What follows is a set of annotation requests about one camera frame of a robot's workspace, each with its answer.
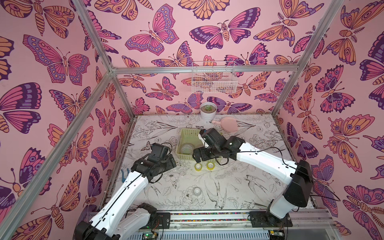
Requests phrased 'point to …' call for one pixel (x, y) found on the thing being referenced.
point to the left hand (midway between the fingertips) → (170, 161)
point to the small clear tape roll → (197, 191)
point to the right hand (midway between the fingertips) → (196, 156)
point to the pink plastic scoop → (228, 124)
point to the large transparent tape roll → (187, 148)
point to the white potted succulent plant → (208, 110)
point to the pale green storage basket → (188, 140)
